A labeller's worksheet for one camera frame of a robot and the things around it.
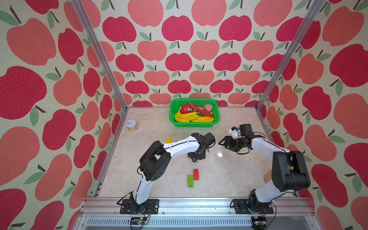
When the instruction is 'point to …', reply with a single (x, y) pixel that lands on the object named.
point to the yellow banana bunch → (191, 117)
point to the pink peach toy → (209, 107)
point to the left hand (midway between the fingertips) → (199, 160)
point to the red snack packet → (189, 108)
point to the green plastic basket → (176, 103)
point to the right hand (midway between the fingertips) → (223, 147)
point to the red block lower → (196, 174)
